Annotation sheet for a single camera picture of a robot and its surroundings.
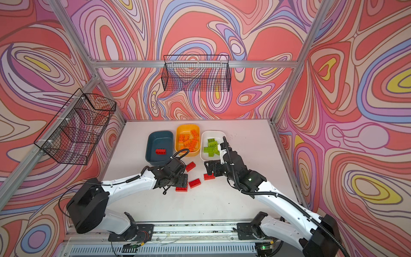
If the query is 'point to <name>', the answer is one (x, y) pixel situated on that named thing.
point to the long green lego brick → (210, 149)
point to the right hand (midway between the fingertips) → (214, 165)
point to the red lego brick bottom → (181, 189)
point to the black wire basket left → (72, 137)
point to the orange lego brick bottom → (181, 138)
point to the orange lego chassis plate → (192, 144)
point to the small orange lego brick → (182, 147)
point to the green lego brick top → (213, 144)
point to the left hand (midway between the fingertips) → (184, 179)
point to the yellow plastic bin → (186, 129)
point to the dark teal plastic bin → (160, 147)
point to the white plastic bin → (205, 135)
